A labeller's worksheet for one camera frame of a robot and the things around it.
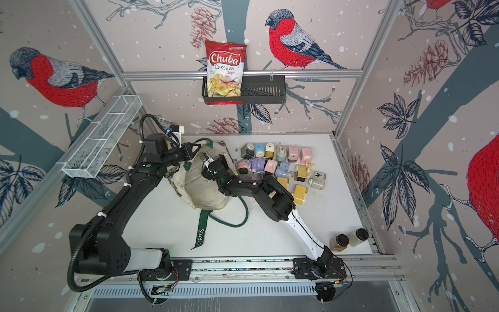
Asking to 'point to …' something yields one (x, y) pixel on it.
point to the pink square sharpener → (305, 156)
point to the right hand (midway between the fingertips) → (212, 160)
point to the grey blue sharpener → (282, 171)
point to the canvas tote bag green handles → (201, 190)
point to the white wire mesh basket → (89, 158)
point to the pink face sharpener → (243, 167)
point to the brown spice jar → (339, 242)
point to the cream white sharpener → (318, 180)
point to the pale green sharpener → (281, 153)
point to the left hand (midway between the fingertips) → (203, 141)
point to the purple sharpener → (258, 164)
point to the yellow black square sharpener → (301, 172)
